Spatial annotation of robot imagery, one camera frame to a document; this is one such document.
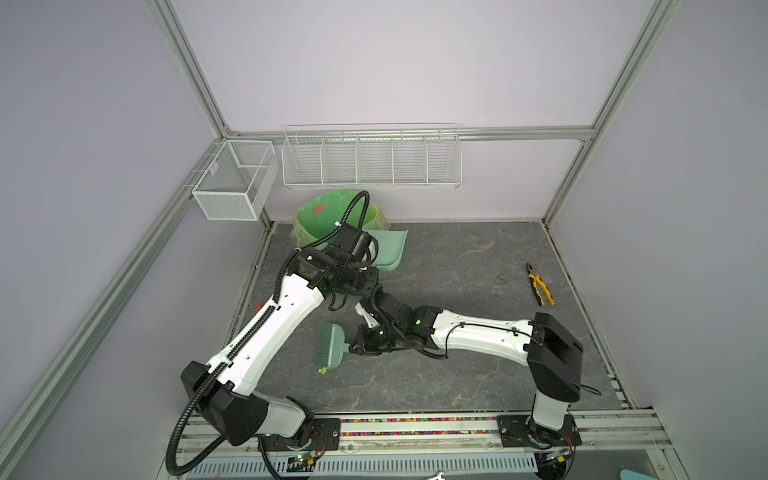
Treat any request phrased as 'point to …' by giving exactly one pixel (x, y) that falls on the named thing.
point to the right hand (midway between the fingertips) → (347, 354)
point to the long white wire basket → (372, 155)
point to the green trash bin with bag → (319, 212)
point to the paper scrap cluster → (322, 370)
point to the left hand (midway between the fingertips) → (372, 289)
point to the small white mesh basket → (238, 181)
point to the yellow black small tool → (540, 288)
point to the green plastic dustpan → (390, 247)
